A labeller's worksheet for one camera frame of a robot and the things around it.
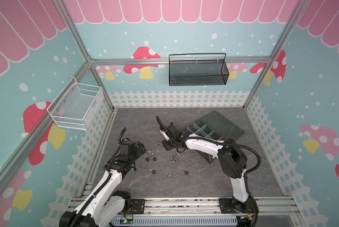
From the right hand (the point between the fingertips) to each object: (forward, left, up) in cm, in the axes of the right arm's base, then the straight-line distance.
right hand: (166, 141), depth 92 cm
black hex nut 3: (-17, +7, -8) cm, 20 cm away
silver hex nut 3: (-12, -5, -7) cm, 14 cm away
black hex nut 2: (-9, +7, -7) cm, 14 cm away
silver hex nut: (-14, +13, -6) cm, 20 cm away
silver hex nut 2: (-20, -2, -7) cm, 21 cm away
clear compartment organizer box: (+20, -37, -10) cm, 44 cm away
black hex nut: (-9, +12, -7) cm, 17 cm away
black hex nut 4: (-17, -13, -7) cm, 23 cm away
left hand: (-8, +16, +2) cm, 18 cm away
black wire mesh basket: (+42, -24, +26) cm, 55 cm away
